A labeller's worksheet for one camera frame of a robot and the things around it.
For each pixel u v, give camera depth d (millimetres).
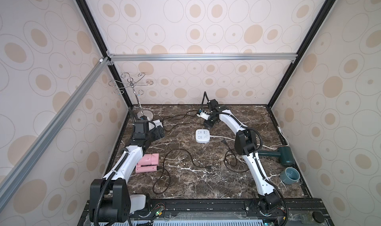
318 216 640
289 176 832
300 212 728
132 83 879
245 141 677
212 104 900
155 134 771
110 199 400
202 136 987
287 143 1020
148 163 856
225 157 918
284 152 894
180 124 1091
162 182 832
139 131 648
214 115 834
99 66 821
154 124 700
